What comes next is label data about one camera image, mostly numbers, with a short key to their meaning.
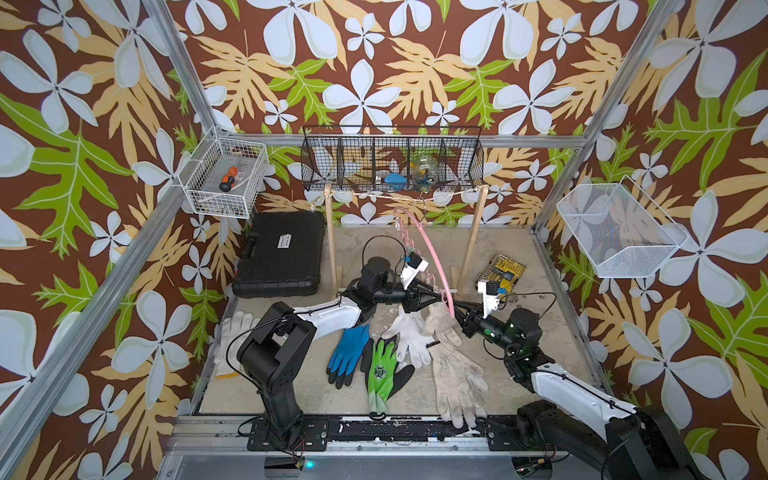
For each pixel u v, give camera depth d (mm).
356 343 863
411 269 733
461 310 768
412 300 727
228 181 799
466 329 733
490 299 704
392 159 985
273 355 468
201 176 821
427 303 766
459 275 1071
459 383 815
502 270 1020
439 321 825
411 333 903
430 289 771
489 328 704
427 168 930
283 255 1018
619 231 816
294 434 648
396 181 948
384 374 833
